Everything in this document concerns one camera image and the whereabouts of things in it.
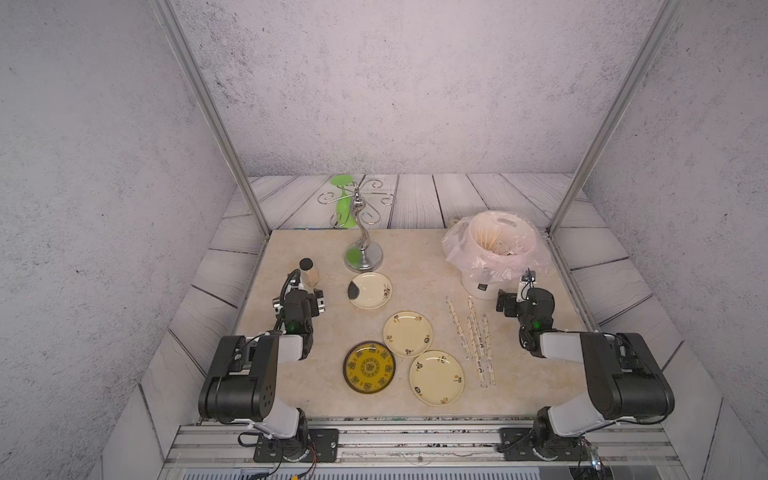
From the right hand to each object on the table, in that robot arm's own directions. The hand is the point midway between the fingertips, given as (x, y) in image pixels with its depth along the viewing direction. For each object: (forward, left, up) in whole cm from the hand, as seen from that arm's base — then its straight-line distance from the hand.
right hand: (520, 289), depth 94 cm
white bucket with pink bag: (+2, +12, +16) cm, 20 cm away
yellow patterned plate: (-22, +46, -7) cm, 51 cm away
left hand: (-2, +67, +2) cm, 67 cm away
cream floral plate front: (-25, +27, -6) cm, 38 cm away
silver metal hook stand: (+22, +48, -8) cm, 54 cm away
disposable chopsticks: (-8, +19, -8) cm, 22 cm away
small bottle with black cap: (+5, +67, 0) cm, 67 cm away
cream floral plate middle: (-12, +35, -6) cm, 37 cm away
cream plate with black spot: (+5, +48, -8) cm, 49 cm away
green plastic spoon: (+26, +56, +14) cm, 63 cm away
